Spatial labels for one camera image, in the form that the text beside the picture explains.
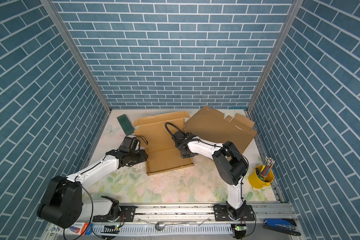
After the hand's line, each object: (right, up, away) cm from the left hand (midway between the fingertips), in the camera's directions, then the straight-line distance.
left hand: (146, 156), depth 89 cm
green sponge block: (-21, +18, +21) cm, 35 cm away
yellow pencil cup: (+62, -8, -13) cm, 64 cm away
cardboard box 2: (+44, +19, +23) cm, 53 cm away
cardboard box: (+8, 0, +6) cm, 11 cm away
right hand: (+25, +1, +5) cm, 26 cm away
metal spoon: (+12, -28, -20) cm, 37 cm away
